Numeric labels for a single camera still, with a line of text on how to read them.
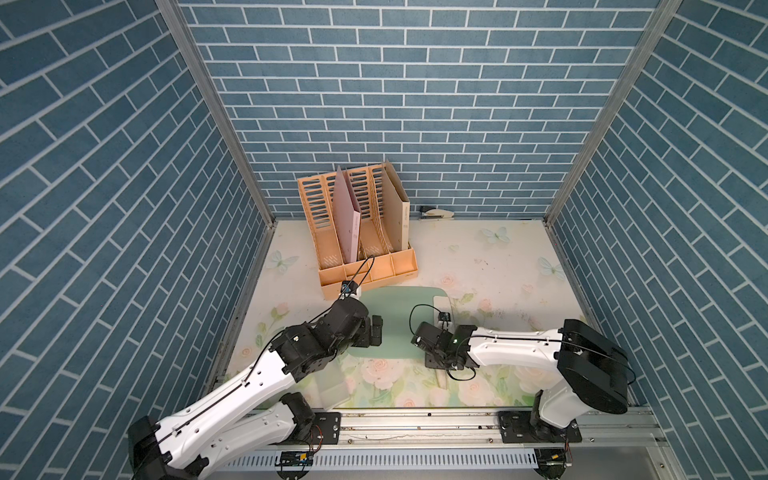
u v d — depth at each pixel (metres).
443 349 0.65
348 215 0.84
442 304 0.96
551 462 0.70
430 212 1.21
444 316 0.79
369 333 0.66
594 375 0.44
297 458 0.72
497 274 1.07
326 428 0.74
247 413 0.45
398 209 0.87
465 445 0.72
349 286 0.65
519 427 0.73
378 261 0.97
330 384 0.79
